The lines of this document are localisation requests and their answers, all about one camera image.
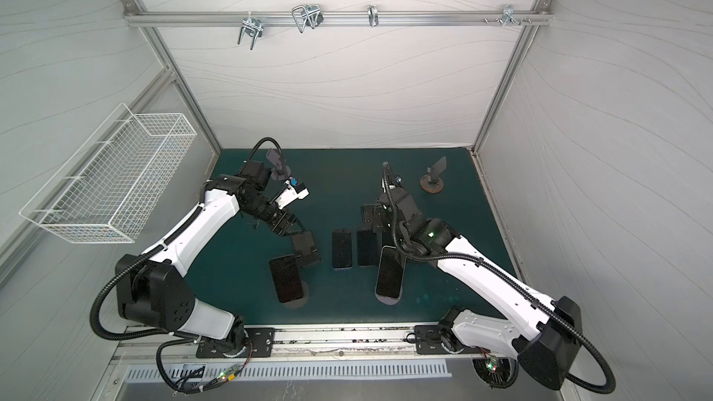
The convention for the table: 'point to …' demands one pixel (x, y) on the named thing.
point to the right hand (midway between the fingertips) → (381, 200)
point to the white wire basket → (106, 188)
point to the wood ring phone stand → (432, 183)
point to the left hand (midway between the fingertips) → (300, 219)
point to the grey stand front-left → (301, 302)
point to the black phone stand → (343, 253)
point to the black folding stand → (305, 251)
